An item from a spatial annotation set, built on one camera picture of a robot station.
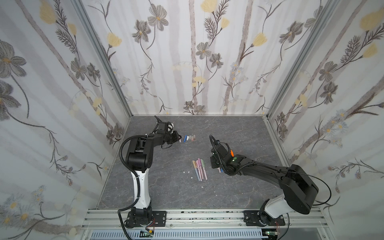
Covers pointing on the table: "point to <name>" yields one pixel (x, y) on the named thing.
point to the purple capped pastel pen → (199, 161)
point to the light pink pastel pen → (197, 165)
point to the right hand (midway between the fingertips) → (210, 154)
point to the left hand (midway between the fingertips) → (179, 132)
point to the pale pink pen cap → (180, 140)
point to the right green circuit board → (269, 233)
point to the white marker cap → (187, 138)
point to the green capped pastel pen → (203, 165)
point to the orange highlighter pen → (232, 153)
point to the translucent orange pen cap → (194, 137)
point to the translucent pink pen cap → (192, 138)
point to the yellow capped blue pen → (196, 169)
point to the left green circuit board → (145, 234)
